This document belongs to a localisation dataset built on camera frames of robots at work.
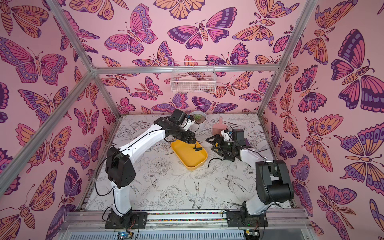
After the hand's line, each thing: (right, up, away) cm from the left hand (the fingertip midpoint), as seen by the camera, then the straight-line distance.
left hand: (193, 137), depth 86 cm
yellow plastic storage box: (-2, -14, +7) cm, 16 cm away
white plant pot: (+4, +12, +16) cm, 21 cm away
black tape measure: (+22, -13, +6) cm, 27 cm away
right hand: (+7, -5, 0) cm, 9 cm away
